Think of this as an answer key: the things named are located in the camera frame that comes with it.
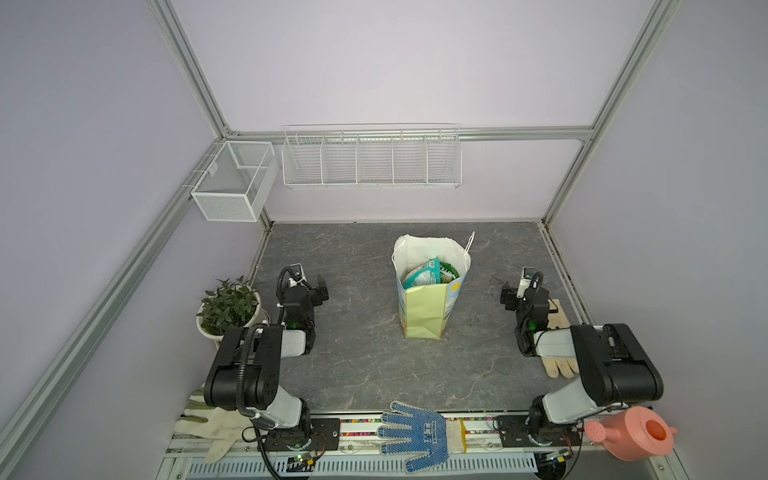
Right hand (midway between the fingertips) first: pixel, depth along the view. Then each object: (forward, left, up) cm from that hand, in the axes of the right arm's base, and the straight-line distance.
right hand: (525, 286), depth 92 cm
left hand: (+1, +69, +2) cm, 69 cm away
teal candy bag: (-3, +32, +10) cm, 33 cm away
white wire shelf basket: (+36, +48, +24) cm, 65 cm away
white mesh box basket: (+27, +93, +20) cm, 99 cm away
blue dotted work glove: (-39, +32, -8) cm, 51 cm away
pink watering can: (-40, -12, +3) cm, 42 cm away
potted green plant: (-12, +84, +10) cm, 86 cm away
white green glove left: (-38, +84, -6) cm, 92 cm away
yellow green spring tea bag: (-1, +26, +8) cm, 27 cm away
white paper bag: (-13, +33, +9) cm, 36 cm away
